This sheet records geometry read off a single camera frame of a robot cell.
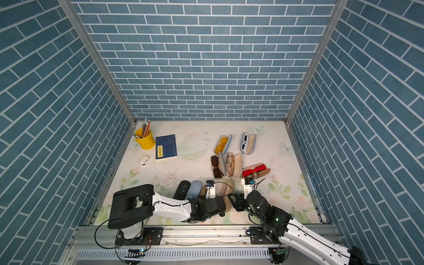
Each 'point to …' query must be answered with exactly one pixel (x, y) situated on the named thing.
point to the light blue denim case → (194, 189)
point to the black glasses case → (183, 190)
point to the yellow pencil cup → (145, 138)
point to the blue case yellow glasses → (229, 137)
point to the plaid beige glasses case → (202, 195)
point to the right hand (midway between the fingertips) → (231, 198)
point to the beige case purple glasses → (226, 187)
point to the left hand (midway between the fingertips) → (227, 204)
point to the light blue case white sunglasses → (248, 143)
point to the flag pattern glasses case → (234, 165)
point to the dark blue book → (165, 147)
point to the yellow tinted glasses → (221, 144)
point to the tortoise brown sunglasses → (217, 173)
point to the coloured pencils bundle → (146, 126)
